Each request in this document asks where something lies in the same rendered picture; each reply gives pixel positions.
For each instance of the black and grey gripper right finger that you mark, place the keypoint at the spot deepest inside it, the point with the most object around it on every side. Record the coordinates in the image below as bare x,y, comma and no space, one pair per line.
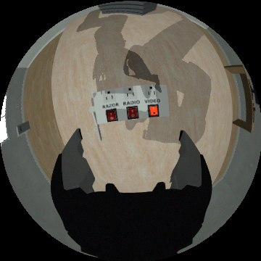
191,174

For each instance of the grey power strip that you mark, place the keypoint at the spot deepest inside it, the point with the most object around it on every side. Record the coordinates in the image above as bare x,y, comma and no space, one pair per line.
129,103

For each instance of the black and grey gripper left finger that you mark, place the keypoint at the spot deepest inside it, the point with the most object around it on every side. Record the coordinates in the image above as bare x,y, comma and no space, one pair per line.
72,178

